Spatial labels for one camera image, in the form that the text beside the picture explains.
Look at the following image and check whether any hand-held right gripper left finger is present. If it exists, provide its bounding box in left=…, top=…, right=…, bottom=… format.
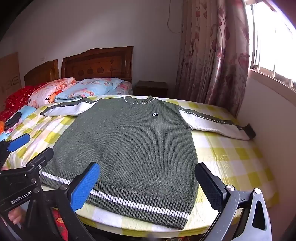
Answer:
left=23, top=162, right=101, bottom=241

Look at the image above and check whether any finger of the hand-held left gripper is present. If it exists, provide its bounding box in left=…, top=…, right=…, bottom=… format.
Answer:
left=25, top=147, right=55, bottom=178
left=0, top=134, right=31, bottom=168

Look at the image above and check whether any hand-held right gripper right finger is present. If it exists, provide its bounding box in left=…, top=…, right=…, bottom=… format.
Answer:
left=195, top=162, right=272, bottom=241

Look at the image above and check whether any green knit sweater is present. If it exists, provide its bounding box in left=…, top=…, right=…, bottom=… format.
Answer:
left=40, top=95, right=257, bottom=230

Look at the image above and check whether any person's left hand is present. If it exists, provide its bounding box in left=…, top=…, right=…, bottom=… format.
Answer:
left=8, top=206, right=25, bottom=225

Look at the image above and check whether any black object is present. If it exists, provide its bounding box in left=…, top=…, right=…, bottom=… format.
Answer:
left=4, top=112, right=23, bottom=130

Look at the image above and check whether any light blue cloth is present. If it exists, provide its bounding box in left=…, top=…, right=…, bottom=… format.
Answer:
left=13, top=105, right=38, bottom=121

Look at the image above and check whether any yellow checkered bed sheet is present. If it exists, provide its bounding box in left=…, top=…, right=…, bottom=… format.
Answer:
left=0, top=95, right=281, bottom=235

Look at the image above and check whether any red blanket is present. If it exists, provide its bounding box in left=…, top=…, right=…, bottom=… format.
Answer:
left=0, top=85, right=47, bottom=122

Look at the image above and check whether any pink orange floral pillow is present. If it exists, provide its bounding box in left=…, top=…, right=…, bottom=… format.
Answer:
left=30, top=77, right=77, bottom=109

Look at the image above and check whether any cardboard box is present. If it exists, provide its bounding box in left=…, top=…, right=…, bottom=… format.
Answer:
left=0, top=52, right=22, bottom=112

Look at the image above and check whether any small wooden headboard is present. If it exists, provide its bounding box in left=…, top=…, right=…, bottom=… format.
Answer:
left=24, top=59, right=60, bottom=87

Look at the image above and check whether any blue floral pillow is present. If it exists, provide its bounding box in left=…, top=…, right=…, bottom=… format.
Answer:
left=55, top=78, right=124, bottom=101

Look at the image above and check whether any pale floral quilt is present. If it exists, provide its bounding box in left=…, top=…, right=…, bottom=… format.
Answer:
left=108, top=79, right=134, bottom=95

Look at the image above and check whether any large wooden headboard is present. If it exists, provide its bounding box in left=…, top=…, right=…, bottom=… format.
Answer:
left=61, top=46, right=134, bottom=84

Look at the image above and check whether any dark wooden nightstand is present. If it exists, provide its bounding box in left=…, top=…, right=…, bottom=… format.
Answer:
left=134, top=80, right=168, bottom=98

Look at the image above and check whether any pink floral curtain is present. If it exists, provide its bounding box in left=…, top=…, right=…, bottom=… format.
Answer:
left=174, top=0, right=252, bottom=118

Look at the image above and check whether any window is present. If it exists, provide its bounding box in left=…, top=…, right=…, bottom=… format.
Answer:
left=245, top=0, right=296, bottom=89

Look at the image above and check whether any hanging wall cord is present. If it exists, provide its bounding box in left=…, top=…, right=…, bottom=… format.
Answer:
left=167, top=0, right=184, bottom=34

